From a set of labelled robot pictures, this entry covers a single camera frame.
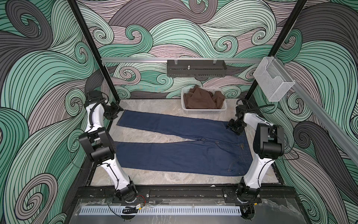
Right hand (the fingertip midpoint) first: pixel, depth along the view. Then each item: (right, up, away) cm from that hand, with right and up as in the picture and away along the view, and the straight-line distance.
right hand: (228, 129), depth 99 cm
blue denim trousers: (-13, -12, -9) cm, 20 cm away
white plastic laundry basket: (-17, +13, +5) cm, 22 cm away
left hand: (-75, +14, -10) cm, 77 cm away
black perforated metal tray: (-24, +43, -3) cm, 49 cm away
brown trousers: (-20, +24, +12) cm, 33 cm away
